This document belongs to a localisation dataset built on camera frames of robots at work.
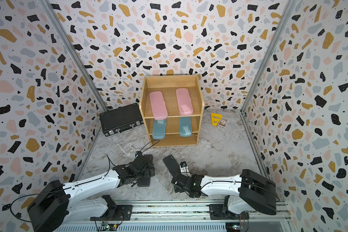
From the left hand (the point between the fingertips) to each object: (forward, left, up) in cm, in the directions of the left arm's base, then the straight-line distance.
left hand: (151, 170), depth 86 cm
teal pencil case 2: (+21, -21, +16) cm, 33 cm away
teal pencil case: (+20, -5, +14) cm, 25 cm away
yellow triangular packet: (+44, -46, -3) cm, 64 cm away
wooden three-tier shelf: (+42, -11, +31) cm, 53 cm away
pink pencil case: (+24, -6, +30) cm, 39 cm away
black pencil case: (+4, -12, -3) cm, 13 cm away
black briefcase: (+40, +28, +2) cm, 49 cm away
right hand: (-7, -18, -3) cm, 19 cm away
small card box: (+38, -51, -2) cm, 64 cm away
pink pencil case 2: (+24, -21, +31) cm, 44 cm away
